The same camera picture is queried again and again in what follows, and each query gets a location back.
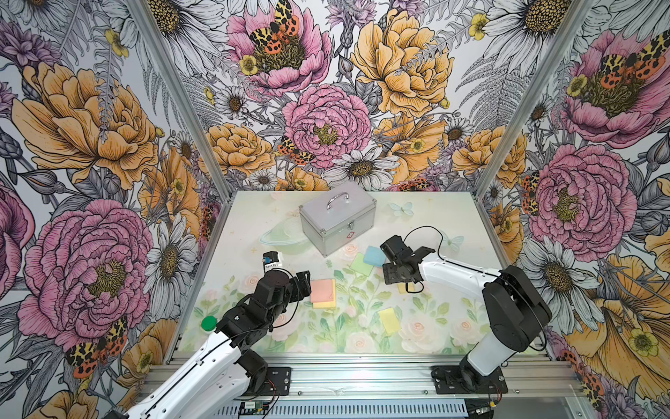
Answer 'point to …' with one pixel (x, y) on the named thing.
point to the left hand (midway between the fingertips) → (297, 283)
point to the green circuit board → (254, 408)
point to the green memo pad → (361, 267)
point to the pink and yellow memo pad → (324, 293)
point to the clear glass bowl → (288, 236)
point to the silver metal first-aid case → (335, 214)
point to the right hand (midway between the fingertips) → (400, 279)
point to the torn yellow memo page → (401, 286)
